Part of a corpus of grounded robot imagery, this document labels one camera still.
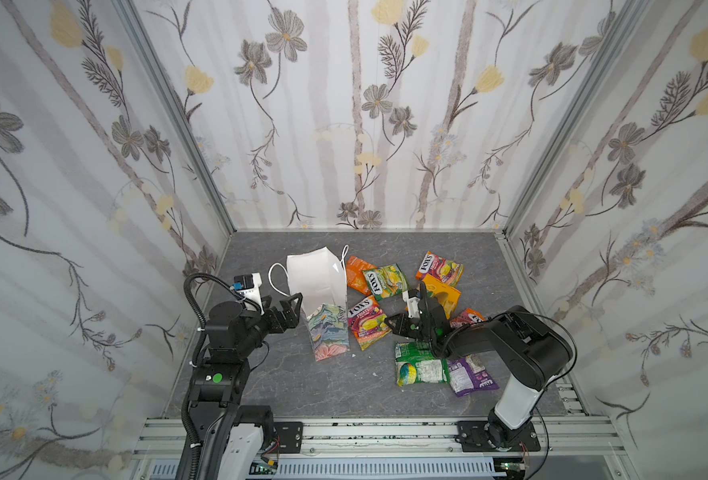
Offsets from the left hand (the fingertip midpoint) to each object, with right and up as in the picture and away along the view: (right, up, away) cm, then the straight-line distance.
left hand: (283, 289), depth 70 cm
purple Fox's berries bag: (+49, -25, +12) cm, 56 cm away
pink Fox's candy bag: (+21, -12, +21) cm, 32 cm away
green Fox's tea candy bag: (+35, -23, +13) cm, 44 cm away
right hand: (+24, -9, +20) cm, 33 cm away
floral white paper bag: (+7, +1, +17) cm, 19 cm away
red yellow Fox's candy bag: (+53, -11, +23) cm, 59 cm away
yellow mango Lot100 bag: (+46, -4, +26) cm, 53 cm away
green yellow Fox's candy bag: (+27, -1, +31) cm, 41 cm away
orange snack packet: (+17, 0, +34) cm, 38 cm away
